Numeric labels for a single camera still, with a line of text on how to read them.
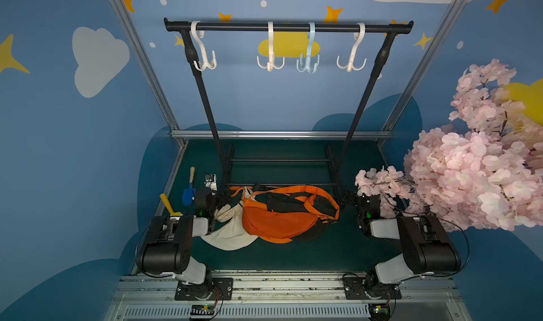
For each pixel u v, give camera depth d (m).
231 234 0.86
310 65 0.62
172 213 0.93
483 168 0.42
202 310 0.73
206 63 0.62
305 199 0.98
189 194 1.00
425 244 0.46
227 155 1.14
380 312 0.73
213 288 0.73
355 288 0.75
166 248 0.45
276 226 0.83
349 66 0.60
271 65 0.62
